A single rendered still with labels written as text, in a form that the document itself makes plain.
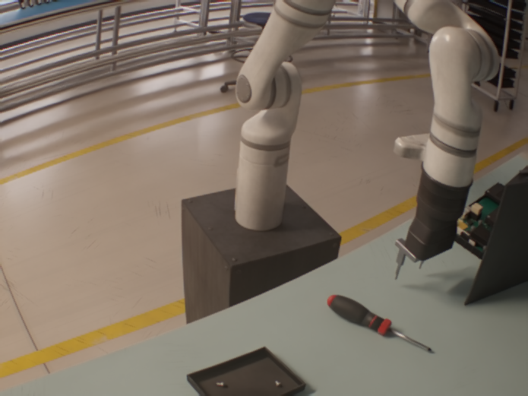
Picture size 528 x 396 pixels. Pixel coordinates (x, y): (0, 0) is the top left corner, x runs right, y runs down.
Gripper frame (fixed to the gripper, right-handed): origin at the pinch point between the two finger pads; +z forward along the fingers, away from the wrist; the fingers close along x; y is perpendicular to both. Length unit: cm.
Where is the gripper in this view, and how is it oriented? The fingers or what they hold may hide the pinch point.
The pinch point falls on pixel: (408, 273)
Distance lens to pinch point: 79.6
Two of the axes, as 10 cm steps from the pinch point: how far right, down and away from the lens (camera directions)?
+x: 8.7, -1.9, 4.6
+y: 4.9, 5.0, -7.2
